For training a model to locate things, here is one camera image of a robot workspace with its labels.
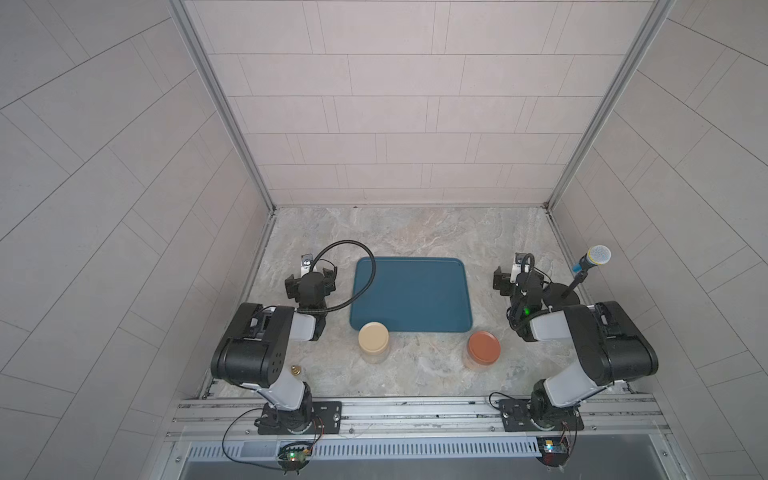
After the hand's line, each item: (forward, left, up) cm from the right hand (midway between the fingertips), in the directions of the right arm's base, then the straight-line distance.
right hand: (513, 264), depth 94 cm
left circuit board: (-45, +62, -1) cm, 77 cm away
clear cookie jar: (-29, +19, +1) cm, 35 cm away
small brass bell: (-27, +65, -2) cm, 71 cm away
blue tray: (-5, +33, -6) cm, 33 cm away
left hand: (+3, +64, +2) cm, 64 cm away
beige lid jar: (-24, +44, +5) cm, 50 cm away
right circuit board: (-47, +4, -7) cm, 48 cm away
